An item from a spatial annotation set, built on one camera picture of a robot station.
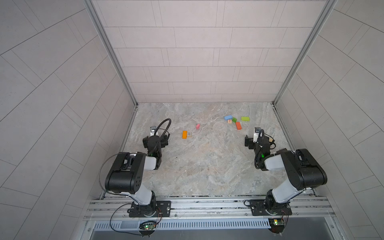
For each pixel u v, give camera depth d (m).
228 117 1.08
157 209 0.70
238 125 1.04
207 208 0.72
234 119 1.05
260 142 0.81
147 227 0.65
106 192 0.43
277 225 0.68
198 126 1.02
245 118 1.07
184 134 0.98
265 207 0.71
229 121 1.05
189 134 0.97
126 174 0.44
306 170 0.46
